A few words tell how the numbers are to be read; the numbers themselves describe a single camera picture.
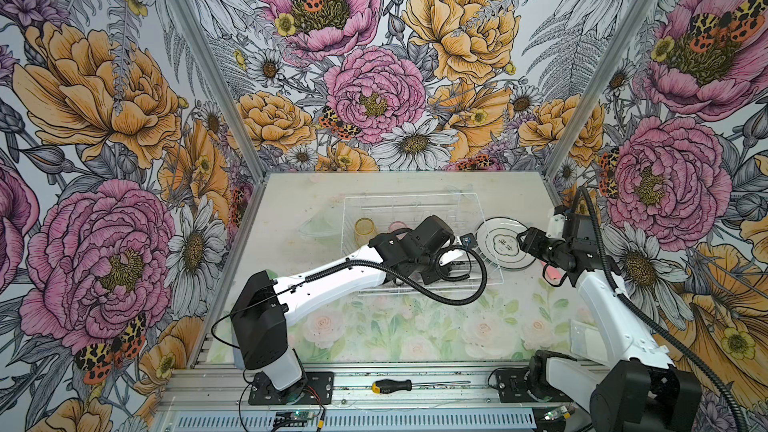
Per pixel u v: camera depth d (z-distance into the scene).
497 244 0.99
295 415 0.71
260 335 0.41
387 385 0.74
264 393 0.73
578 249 0.61
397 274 0.50
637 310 0.46
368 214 1.11
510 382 0.75
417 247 0.57
